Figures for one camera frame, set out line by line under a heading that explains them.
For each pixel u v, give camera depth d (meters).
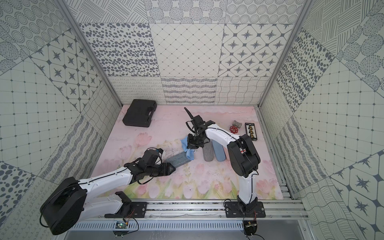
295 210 0.75
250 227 0.73
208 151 0.92
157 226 0.70
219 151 0.93
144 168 0.66
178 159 0.88
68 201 0.41
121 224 0.71
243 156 0.50
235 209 0.73
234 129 1.00
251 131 1.04
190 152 0.87
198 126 0.76
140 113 1.11
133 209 0.73
